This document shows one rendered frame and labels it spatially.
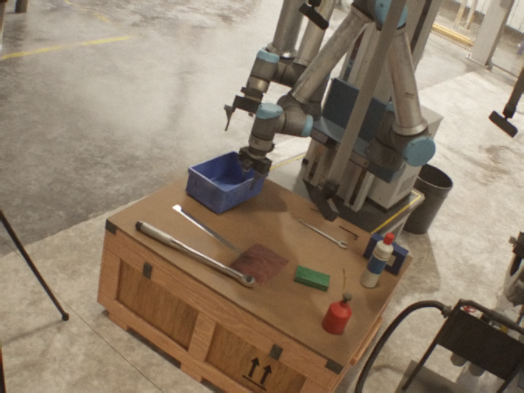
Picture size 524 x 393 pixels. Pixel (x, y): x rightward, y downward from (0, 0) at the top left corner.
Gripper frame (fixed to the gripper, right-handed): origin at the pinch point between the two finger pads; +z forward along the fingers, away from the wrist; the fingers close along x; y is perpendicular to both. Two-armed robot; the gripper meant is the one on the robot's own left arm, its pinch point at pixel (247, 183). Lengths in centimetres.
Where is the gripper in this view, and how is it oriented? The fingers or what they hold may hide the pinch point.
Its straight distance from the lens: 227.4
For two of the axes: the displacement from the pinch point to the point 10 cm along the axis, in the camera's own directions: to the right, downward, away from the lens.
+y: -5.8, 2.9, -7.6
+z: -2.6, 8.2, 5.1
